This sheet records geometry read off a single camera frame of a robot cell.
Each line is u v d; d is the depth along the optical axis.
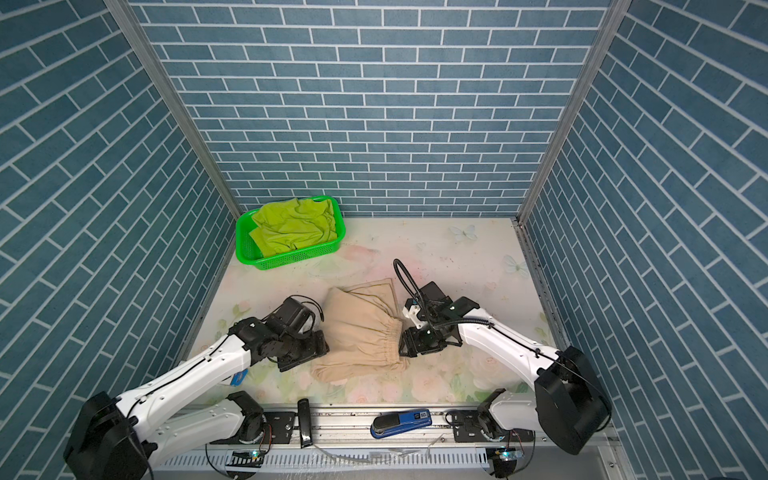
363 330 0.86
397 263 0.72
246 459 0.72
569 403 0.41
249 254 1.07
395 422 0.71
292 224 1.09
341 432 0.74
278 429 0.74
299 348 0.69
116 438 0.38
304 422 0.72
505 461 0.72
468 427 0.74
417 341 0.71
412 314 0.77
